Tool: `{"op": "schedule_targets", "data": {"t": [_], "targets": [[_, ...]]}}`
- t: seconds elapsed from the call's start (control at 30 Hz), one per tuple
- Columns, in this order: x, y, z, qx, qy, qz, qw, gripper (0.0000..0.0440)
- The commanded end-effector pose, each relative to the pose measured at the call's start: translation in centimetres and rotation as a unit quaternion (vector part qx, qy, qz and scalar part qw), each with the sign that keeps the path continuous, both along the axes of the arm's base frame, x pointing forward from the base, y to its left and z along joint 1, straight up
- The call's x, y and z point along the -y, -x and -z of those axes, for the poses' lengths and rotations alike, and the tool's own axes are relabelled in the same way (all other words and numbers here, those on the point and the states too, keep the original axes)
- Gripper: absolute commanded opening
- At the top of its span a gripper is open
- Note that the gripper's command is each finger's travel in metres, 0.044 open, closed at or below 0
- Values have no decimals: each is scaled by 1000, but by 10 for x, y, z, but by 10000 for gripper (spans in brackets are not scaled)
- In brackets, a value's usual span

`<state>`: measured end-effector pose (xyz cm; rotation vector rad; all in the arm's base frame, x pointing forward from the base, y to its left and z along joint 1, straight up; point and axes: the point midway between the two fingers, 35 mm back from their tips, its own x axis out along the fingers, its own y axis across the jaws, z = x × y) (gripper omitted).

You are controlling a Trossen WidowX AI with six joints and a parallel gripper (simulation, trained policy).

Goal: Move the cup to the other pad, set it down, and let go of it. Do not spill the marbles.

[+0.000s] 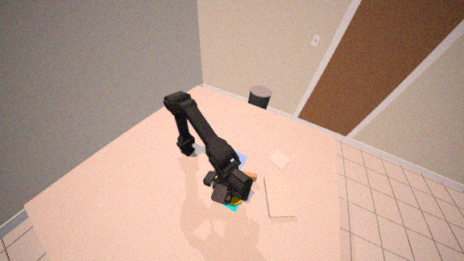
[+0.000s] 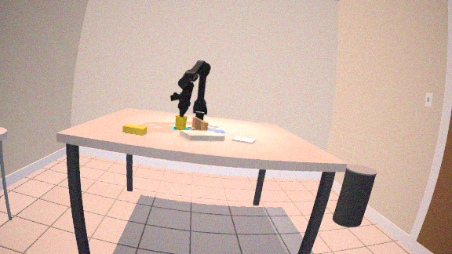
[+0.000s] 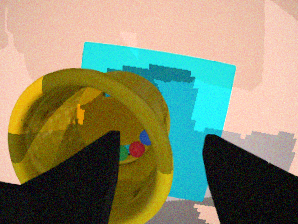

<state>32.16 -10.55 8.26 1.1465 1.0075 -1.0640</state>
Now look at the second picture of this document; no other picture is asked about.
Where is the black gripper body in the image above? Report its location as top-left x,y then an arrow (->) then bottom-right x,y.
178,91 -> 191,107

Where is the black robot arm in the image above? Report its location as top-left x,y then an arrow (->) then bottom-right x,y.
170,60 -> 211,120

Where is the yellow rectangular block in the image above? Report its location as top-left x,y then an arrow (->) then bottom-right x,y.
122,124 -> 147,136

